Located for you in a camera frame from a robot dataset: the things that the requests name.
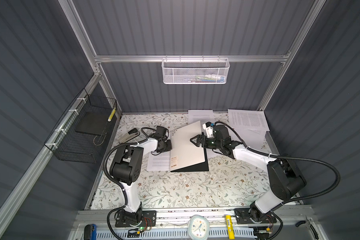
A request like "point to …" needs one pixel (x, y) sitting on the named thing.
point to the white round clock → (198, 228)
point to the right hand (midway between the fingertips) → (195, 142)
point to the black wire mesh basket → (79, 134)
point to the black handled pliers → (308, 221)
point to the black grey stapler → (132, 134)
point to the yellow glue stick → (230, 226)
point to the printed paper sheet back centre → (203, 115)
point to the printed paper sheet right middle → (254, 139)
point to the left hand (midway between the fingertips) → (170, 147)
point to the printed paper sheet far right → (253, 119)
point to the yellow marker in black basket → (111, 115)
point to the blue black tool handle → (90, 232)
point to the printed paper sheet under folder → (160, 162)
